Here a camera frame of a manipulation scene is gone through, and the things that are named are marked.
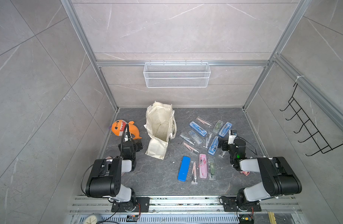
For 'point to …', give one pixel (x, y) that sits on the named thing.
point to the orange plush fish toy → (118, 127)
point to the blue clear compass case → (225, 129)
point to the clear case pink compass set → (203, 121)
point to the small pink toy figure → (246, 173)
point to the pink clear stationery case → (202, 166)
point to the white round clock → (91, 220)
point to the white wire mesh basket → (176, 75)
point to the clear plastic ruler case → (195, 137)
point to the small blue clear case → (214, 146)
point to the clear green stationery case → (218, 127)
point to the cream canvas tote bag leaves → (161, 126)
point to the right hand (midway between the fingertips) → (227, 137)
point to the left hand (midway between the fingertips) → (132, 138)
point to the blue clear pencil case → (198, 129)
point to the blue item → (184, 169)
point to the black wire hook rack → (323, 146)
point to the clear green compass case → (211, 169)
